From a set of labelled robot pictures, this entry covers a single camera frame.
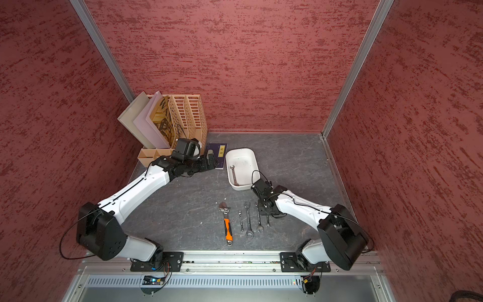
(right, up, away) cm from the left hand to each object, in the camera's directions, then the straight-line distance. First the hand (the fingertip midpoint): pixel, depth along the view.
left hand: (209, 167), depth 83 cm
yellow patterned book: (-29, +24, +15) cm, 40 cm away
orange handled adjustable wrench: (+5, -19, +5) cm, 21 cm away
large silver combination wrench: (+18, -29, -2) cm, 35 cm away
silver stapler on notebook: (-7, +7, +33) cm, 35 cm away
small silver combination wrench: (+14, -22, +4) cm, 26 cm away
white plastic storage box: (+14, -2, +20) cm, 25 cm away
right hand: (+27, -21, +2) cm, 34 cm away
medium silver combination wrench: (+23, -27, 0) cm, 36 cm away
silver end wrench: (+27, -26, +2) cm, 38 cm away
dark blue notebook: (+1, +8, +27) cm, 28 cm away
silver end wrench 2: (+11, -10, +13) cm, 20 cm away
